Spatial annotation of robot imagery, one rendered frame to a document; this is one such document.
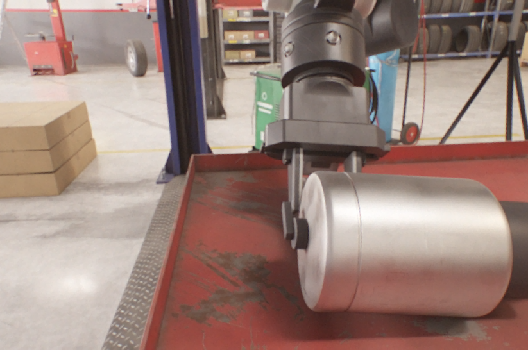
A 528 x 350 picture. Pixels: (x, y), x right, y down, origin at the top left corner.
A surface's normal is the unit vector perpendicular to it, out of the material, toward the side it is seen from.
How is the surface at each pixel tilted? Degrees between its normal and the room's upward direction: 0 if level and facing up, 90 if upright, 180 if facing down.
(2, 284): 0
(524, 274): 93
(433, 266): 76
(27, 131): 90
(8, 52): 90
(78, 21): 90
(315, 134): 54
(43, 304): 0
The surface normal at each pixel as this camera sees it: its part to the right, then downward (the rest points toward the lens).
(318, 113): 0.11, -0.28
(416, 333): -0.02, -0.94
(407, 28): 0.69, -0.02
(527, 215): 0.11, -0.77
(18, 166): 0.08, 0.35
